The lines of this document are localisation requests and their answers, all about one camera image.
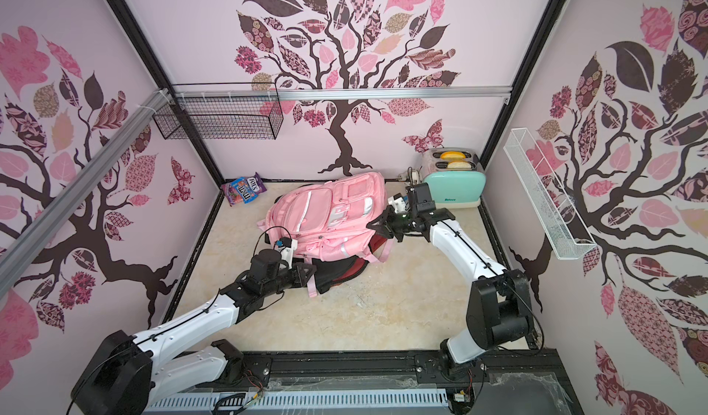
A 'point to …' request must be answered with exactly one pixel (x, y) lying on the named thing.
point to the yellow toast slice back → (453, 156)
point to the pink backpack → (328, 220)
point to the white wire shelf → (534, 177)
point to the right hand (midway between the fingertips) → (367, 228)
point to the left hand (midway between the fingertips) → (314, 274)
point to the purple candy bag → (243, 189)
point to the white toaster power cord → (411, 174)
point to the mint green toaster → (454, 178)
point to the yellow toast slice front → (459, 165)
